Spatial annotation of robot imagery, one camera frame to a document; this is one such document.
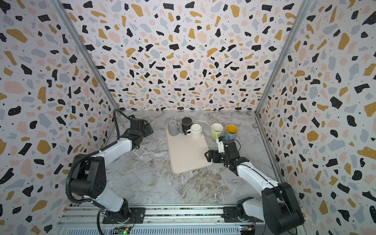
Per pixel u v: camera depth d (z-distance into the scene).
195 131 1.00
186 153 0.98
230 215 0.74
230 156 0.67
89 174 0.46
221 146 0.81
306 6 0.71
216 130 1.00
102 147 1.03
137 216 0.73
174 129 1.01
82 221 0.74
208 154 0.80
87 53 0.86
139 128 0.73
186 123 1.03
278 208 0.41
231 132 0.97
